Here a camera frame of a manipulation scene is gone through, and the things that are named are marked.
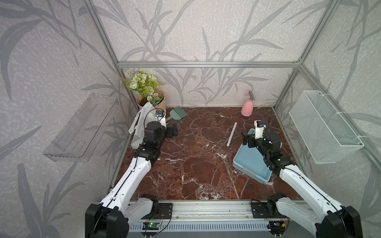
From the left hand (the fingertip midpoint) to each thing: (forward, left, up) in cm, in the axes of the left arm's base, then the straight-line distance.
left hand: (168, 121), depth 79 cm
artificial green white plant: (+28, +18, +4) cm, 33 cm away
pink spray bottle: (+27, -53, -18) cm, 63 cm away
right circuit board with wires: (-44, -56, -28) cm, 76 cm away
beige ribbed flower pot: (+28, +25, -12) cm, 39 cm away
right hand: (-2, -45, -4) cm, 46 cm away
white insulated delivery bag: (+11, +16, -7) cm, 20 cm away
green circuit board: (-44, +6, -26) cm, 52 cm away
